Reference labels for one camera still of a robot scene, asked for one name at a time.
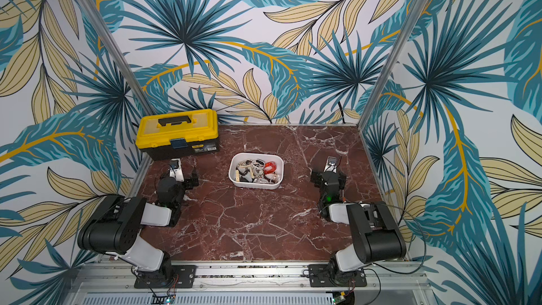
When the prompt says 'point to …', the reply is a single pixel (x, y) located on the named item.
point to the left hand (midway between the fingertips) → (184, 170)
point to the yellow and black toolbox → (173, 135)
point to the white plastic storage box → (236, 158)
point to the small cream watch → (245, 164)
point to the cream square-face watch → (257, 169)
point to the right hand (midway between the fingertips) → (330, 169)
